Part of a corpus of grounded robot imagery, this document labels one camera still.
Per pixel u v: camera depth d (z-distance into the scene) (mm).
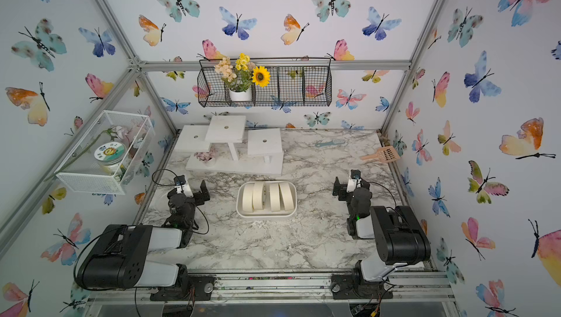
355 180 785
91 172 658
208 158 986
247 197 840
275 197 849
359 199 701
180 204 692
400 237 469
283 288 755
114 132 755
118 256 438
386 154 1113
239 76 874
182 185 756
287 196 846
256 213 887
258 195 845
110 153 647
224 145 1147
